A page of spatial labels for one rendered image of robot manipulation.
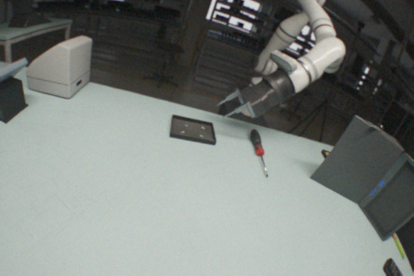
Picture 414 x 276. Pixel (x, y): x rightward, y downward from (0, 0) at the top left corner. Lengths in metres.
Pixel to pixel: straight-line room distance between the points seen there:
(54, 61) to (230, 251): 0.54
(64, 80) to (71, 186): 0.29
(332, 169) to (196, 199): 0.36
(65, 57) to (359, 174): 0.80
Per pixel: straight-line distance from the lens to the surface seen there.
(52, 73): 0.54
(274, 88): 0.44
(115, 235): 0.28
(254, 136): 0.51
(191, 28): 4.33
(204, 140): 0.44
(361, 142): 0.51
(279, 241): 0.36
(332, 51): 0.52
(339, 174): 0.55
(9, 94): 0.51
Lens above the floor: 1.27
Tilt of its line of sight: 30 degrees down
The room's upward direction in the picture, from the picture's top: 20 degrees clockwise
